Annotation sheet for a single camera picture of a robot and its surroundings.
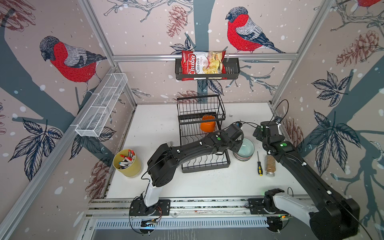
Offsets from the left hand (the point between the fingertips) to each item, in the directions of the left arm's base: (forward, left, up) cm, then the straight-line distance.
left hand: (238, 143), depth 80 cm
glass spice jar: (-8, -19, -11) cm, 23 cm away
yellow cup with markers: (-7, +61, -7) cm, 62 cm away
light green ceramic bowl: (-1, -6, -7) cm, 9 cm away
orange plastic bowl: (+18, +15, -10) cm, 26 cm away
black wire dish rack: (+22, +26, +4) cm, 34 cm away
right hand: (+4, -14, +3) cm, 15 cm away
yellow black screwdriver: (-8, -14, -15) cm, 22 cm away
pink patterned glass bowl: (-5, -2, -8) cm, 9 cm away
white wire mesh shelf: (+16, +74, +14) cm, 77 cm away
